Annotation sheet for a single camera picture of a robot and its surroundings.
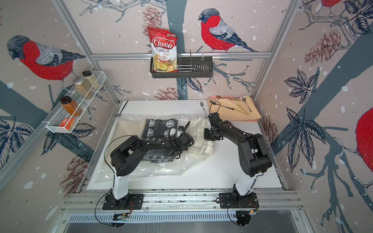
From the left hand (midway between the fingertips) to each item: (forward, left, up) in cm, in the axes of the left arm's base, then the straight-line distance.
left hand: (186, 139), depth 96 cm
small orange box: (-10, +53, +33) cm, 63 cm away
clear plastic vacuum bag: (-21, +47, 0) cm, 52 cm away
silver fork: (+34, -12, -1) cm, 36 cm away
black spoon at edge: (+23, +52, 0) cm, 57 cm away
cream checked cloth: (-9, -10, +5) cm, 14 cm away
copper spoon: (+41, -27, 0) cm, 49 cm away
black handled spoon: (+32, -29, -2) cm, 43 cm away
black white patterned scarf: (+6, +19, +3) cm, 20 cm away
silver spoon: (+38, -49, 0) cm, 62 cm away
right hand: (+1, -14, +3) cm, 14 cm away
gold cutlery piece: (+25, -47, -2) cm, 54 cm away
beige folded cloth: (+6, +42, +4) cm, 42 cm away
